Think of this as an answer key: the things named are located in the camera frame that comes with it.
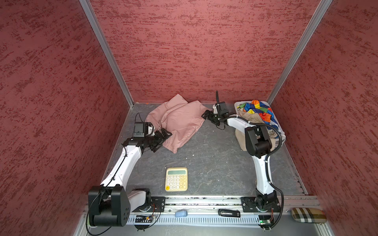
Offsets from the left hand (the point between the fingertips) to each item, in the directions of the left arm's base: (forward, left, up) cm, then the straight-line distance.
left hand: (168, 141), depth 82 cm
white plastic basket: (+6, -71, -5) cm, 71 cm away
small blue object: (-34, -9, -12) cm, 37 cm away
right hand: (+24, -23, -9) cm, 34 cm away
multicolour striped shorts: (+25, -65, -2) cm, 70 cm away
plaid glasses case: (-34, -71, -10) cm, 79 cm away
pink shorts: (+24, -5, -9) cm, 26 cm away
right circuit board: (-36, -50, -13) cm, 63 cm away
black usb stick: (-33, -34, -15) cm, 49 cm away
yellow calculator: (-17, -6, -13) cm, 22 cm away
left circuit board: (-36, +10, -16) cm, 40 cm away
